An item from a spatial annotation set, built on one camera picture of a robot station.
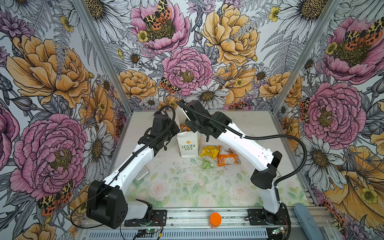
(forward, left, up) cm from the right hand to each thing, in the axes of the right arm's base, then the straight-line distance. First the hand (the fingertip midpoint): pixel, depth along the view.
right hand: (195, 119), depth 75 cm
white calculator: (-13, +31, -30) cm, 45 cm away
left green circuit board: (-42, +22, -31) cm, 56 cm away
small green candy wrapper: (-11, -6, -28) cm, 30 cm away
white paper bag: (-3, +4, -15) cm, 16 cm away
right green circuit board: (-43, -37, -32) cm, 65 cm away
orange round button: (-39, -7, -23) cm, 46 cm away
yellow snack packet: (-4, -9, -23) cm, 25 cm away
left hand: (+1, +10, -9) cm, 13 cm away
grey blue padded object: (-44, -52, -29) cm, 74 cm away
